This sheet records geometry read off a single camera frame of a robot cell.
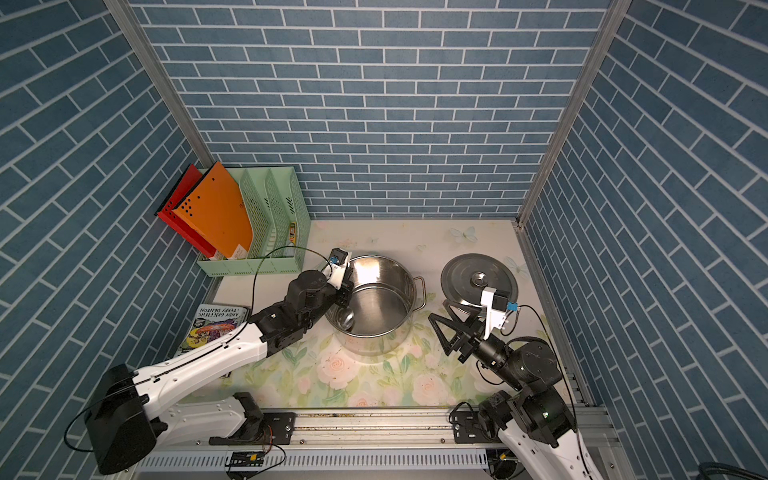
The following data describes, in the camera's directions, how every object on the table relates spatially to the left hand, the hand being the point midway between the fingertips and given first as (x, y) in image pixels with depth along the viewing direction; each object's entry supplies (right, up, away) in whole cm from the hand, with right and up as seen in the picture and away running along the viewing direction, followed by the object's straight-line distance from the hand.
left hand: (359, 272), depth 76 cm
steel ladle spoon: (-6, -15, +12) cm, 20 cm away
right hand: (+19, -7, -17) cm, 27 cm away
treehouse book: (-45, -16, +11) cm, 49 cm away
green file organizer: (-36, +15, +38) cm, 55 cm away
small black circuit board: (-27, -45, -4) cm, 53 cm away
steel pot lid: (+33, -4, +26) cm, 42 cm away
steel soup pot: (+6, -9, +17) cm, 20 cm away
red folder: (-55, +16, +6) cm, 58 cm away
